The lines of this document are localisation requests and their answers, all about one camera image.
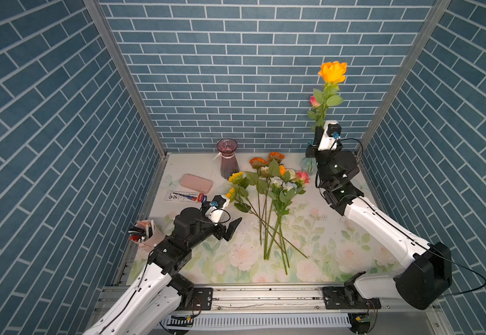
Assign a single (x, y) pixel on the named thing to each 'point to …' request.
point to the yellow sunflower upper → (235, 177)
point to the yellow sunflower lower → (232, 195)
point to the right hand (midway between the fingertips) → (320, 129)
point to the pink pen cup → (145, 234)
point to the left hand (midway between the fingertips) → (235, 212)
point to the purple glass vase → (228, 164)
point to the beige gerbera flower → (264, 168)
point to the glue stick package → (188, 197)
